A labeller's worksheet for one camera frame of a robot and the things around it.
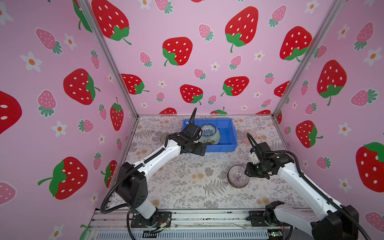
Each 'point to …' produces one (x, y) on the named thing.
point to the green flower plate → (214, 140)
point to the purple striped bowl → (236, 177)
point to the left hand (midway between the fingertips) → (199, 147)
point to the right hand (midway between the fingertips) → (246, 172)
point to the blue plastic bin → (228, 142)
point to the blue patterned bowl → (208, 130)
